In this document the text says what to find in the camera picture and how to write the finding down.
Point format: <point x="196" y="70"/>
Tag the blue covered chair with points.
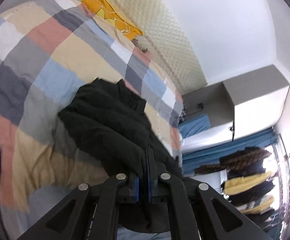
<point x="194" y="126"/>

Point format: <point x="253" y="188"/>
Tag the cream quilted headboard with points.
<point x="164" y="41"/>

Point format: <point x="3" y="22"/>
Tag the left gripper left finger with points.
<point x="87" y="212"/>

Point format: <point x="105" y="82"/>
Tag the black puffer jacket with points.
<point x="107" y="121"/>

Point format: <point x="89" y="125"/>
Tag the hanging clothes on rack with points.
<point x="248" y="183"/>

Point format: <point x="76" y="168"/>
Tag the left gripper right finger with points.
<point x="196" y="210"/>

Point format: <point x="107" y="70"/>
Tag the blue curtain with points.
<point x="193" y="160"/>

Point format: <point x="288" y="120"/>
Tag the grey trousers leg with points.
<point x="125" y="234"/>

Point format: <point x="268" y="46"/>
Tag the yellow pillow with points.
<point x="105" y="10"/>

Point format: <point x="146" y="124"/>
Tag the colourful checkered bed quilt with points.
<point x="48" y="49"/>

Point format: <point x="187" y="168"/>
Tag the grey wardrobe cabinet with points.
<point x="246" y="103"/>

